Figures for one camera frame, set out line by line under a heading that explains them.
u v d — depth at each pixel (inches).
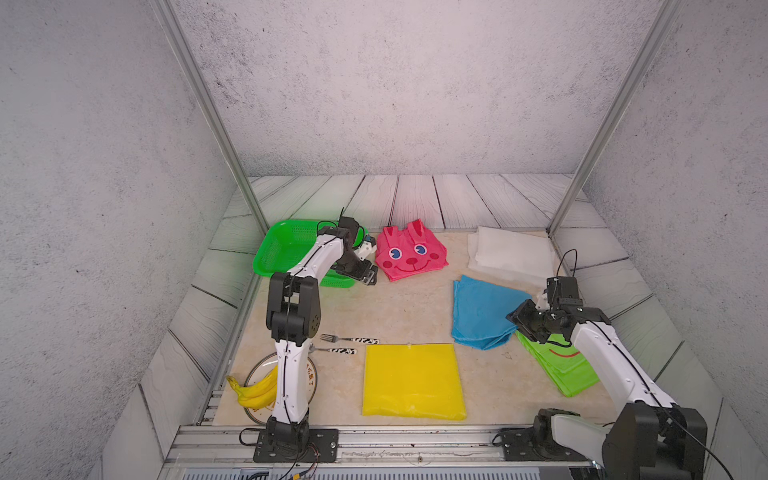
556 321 23.4
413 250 44.6
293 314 22.5
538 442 26.4
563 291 26.0
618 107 33.8
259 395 30.2
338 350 34.9
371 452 28.6
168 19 27.7
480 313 36.9
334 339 36.2
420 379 33.0
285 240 44.9
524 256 43.6
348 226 33.2
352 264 34.1
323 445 28.7
